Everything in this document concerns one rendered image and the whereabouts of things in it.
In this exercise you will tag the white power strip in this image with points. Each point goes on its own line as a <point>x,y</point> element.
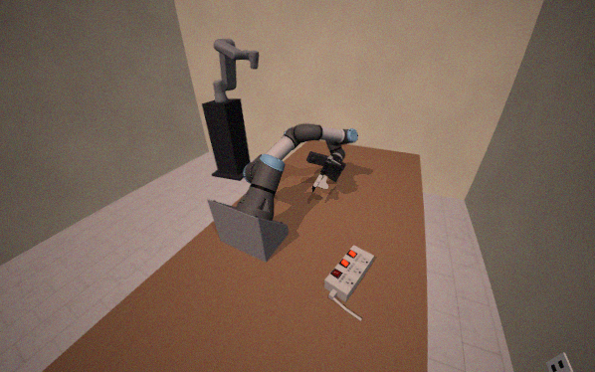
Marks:
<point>346,276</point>

